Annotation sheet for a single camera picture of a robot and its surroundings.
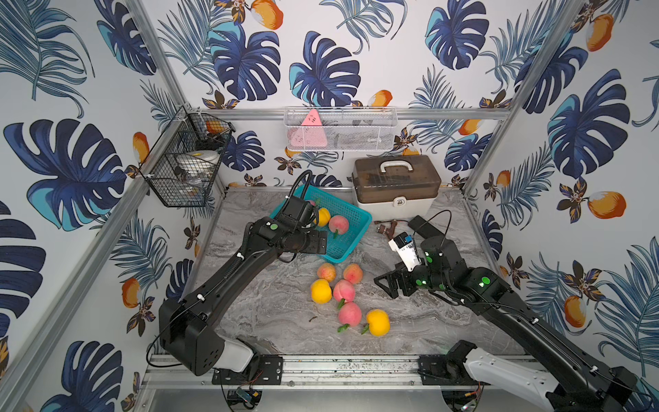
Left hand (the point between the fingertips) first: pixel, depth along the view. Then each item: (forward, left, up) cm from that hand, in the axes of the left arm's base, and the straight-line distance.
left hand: (314, 239), depth 78 cm
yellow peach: (-9, -3, -17) cm, 20 cm away
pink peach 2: (-9, -10, -15) cm, 20 cm away
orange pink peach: (-2, -4, -16) cm, 17 cm away
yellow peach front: (-18, -21, -18) cm, 33 cm away
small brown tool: (+20, -28, -20) cm, 39 cm away
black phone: (+23, -43, -20) cm, 52 cm away
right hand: (-9, -21, 0) cm, 23 cm away
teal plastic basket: (+11, -8, -21) cm, 25 cm away
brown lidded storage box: (+25, -27, 0) cm, 37 cm away
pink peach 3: (-16, -12, -16) cm, 26 cm away
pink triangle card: (+35, +5, +13) cm, 38 cm away
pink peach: (+19, -7, -15) cm, 25 cm away
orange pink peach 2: (-2, -13, -16) cm, 21 cm away
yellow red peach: (+22, -1, -15) cm, 27 cm away
